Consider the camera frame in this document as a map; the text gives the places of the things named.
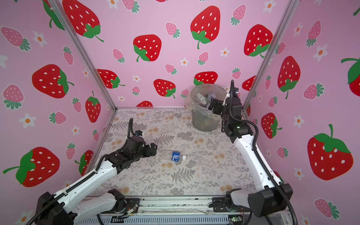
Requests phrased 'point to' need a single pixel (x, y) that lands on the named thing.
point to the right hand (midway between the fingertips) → (217, 100)
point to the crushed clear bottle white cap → (212, 95)
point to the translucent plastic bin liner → (191, 103)
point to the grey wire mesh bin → (203, 119)
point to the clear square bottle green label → (201, 98)
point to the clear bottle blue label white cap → (176, 156)
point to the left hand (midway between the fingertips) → (152, 147)
